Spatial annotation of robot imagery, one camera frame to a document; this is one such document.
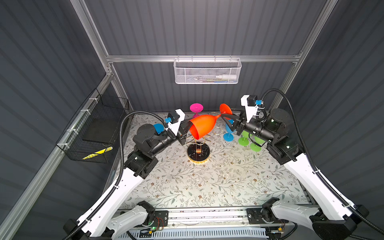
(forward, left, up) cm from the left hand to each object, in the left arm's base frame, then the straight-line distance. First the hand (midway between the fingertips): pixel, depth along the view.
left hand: (194, 118), depth 57 cm
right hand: (+1, -13, 0) cm, 13 cm away
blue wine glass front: (+22, -26, -43) cm, 55 cm away
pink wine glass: (+22, -3, -15) cm, 27 cm away
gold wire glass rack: (+10, -4, -42) cm, 44 cm away
